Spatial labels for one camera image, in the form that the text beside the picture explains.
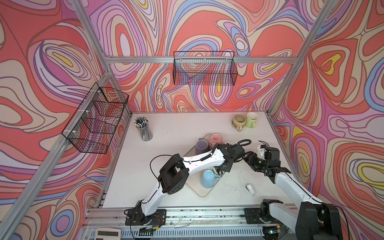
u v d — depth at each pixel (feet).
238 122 3.42
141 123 2.98
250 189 2.63
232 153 2.02
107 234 2.19
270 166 2.16
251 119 3.41
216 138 2.97
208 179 2.50
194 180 2.83
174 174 1.63
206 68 3.14
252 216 2.41
